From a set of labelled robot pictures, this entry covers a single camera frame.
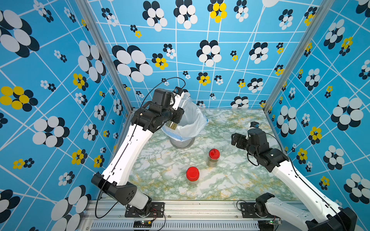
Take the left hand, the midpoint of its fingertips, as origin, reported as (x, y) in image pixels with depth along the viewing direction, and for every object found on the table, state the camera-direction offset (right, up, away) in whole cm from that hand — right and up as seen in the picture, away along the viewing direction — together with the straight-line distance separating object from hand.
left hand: (181, 108), depth 70 cm
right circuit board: (+45, -56, -1) cm, 72 cm away
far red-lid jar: (+18, -26, +11) cm, 33 cm away
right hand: (+32, -15, +8) cm, 36 cm away
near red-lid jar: (+5, -34, +4) cm, 35 cm away
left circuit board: (-20, -59, +2) cm, 62 cm away
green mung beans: (-4, -8, -3) cm, 10 cm away
